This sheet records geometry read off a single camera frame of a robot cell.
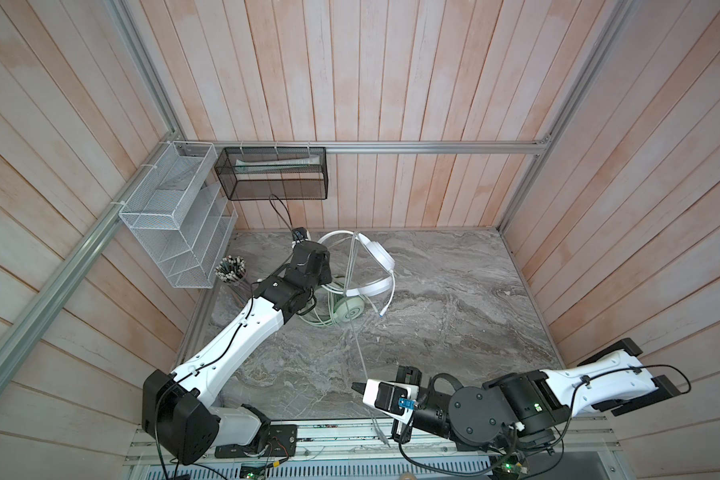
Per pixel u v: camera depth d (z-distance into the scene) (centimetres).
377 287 71
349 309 89
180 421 38
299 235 67
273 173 105
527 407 37
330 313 90
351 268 73
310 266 55
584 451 74
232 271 86
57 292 52
